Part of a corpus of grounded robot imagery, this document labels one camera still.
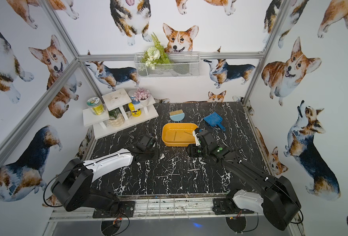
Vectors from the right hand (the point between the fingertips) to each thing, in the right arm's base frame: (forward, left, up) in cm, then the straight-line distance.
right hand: (191, 144), depth 81 cm
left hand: (+2, +20, -8) cm, 22 cm away
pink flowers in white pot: (+29, +30, +11) cm, 44 cm away
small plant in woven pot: (+25, +52, -7) cm, 58 cm away
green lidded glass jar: (+22, +58, +9) cm, 62 cm away
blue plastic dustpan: (+30, -19, -16) cm, 39 cm away
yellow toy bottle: (+32, +40, -9) cm, 52 cm away
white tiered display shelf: (+29, +47, +8) cm, 56 cm away
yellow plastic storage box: (+16, +8, -15) cm, 24 cm away
